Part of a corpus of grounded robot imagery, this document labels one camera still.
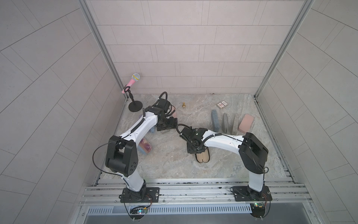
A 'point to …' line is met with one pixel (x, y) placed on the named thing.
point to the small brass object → (183, 105)
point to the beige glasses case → (225, 122)
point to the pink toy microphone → (135, 77)
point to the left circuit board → (139, 210)
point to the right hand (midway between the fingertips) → (191, 152)
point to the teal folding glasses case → (235, 128)
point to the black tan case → (203, 157)
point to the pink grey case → (175, 115)
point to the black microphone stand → (135, 106)
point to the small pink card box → (222, 104)
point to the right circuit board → (258, 210)
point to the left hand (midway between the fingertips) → (174, 125)
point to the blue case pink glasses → (144, 146)
